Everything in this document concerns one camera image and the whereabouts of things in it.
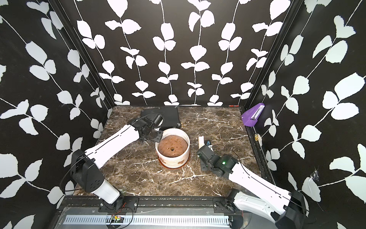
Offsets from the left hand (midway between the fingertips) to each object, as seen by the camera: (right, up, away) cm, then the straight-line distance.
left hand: (159, 134), depth 83 cm
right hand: (+26, -13, -5) cm, 29 cm away
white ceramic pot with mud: (+9, -10, -1) cm, 13 cm away
